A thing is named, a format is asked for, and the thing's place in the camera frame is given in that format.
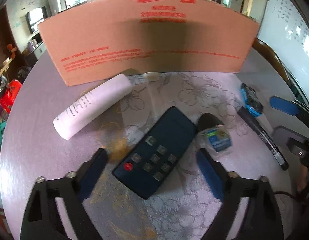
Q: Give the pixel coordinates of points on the black marker pen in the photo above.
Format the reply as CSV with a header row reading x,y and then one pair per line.
x,y
263,135

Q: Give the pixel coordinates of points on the wooden chair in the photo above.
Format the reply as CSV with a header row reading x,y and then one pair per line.
x,y
271,57

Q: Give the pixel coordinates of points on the pink cardboard box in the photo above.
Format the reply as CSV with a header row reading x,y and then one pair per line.
x,y
103,38

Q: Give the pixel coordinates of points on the blue remote control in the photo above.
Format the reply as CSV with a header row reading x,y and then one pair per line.
x,y
152,159

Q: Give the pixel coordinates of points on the television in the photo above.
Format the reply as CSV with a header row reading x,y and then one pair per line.
x,y
35,17

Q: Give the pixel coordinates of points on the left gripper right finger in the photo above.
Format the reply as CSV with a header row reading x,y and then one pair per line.
x,y
262,219

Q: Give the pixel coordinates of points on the red plastic stool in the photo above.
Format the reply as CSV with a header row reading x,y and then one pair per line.
x,y
8,98

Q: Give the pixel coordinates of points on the person right hand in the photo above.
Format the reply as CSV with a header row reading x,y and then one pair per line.
x,y
302,178

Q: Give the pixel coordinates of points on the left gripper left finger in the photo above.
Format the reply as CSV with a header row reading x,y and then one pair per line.
x,y
41,218

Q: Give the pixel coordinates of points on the whiteboard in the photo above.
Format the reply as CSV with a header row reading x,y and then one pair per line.
x,y
285,31

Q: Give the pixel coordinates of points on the white lotion bottle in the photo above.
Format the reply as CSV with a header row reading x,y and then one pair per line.
x,y
91,105

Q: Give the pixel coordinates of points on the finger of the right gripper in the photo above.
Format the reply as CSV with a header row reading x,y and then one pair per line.
x,y
284,106

